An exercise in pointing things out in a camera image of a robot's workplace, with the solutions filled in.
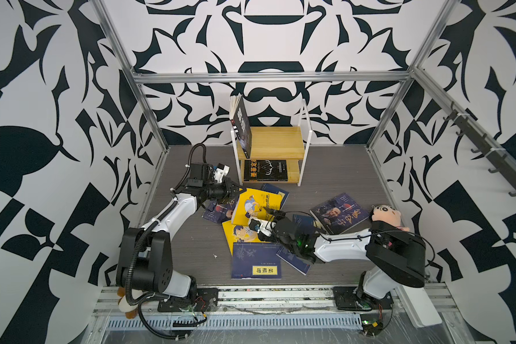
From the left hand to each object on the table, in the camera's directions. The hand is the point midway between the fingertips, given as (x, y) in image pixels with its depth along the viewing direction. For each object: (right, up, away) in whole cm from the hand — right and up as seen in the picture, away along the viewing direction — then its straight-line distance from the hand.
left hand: (244, 187), depth 83 cm
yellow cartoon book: (-2, -19, +4) cm, 20 cm away
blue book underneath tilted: (+25, -17, +9) cm, 31 cm away
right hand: (+7, -10, +1) cm, 12 cm away
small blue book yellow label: (+12, -3, +20) cm, 23 cm away
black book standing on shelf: (-1, +25, -2) cm, 25 cm away
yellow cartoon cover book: (+2, -6, 0) cm, 6 cm away
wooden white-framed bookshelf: (+14, +13, +8) cm, 21 cm away
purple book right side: (+40, -13, +11) cm, 44 cm away
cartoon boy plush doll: (+57, -11, +4) cm, 59 cm away
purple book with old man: (-11, -12, +11) cm, 19 cm away
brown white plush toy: (-36, -39, -13) cm, 54 cm away
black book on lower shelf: (+9, +6, +22) cm, 24 cm away
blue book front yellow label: (+5, -28, 0) cm, 29 cm away
